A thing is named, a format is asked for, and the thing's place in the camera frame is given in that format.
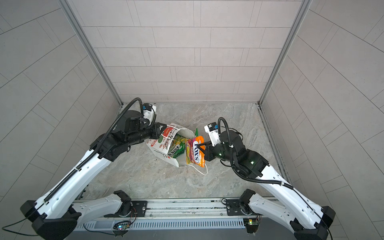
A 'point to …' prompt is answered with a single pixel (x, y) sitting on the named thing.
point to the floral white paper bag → (160, 146)
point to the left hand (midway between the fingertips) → (169, 124)
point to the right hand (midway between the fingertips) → (197, 148)
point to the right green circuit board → (252, 225)
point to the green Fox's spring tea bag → (178, 147)
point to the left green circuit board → (122, 226)
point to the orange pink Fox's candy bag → (193, 153)
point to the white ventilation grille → (104, 224)
